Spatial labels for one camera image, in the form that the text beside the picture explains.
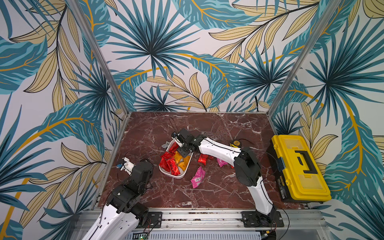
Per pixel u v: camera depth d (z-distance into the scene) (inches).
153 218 29.0
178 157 35.7
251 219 29.1
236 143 39.4
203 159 36.4
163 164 33.7
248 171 20.9
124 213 18.8
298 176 28.0
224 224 28.9
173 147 36.4
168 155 34.6
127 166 24.6
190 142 26.9
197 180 32.2
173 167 34.6
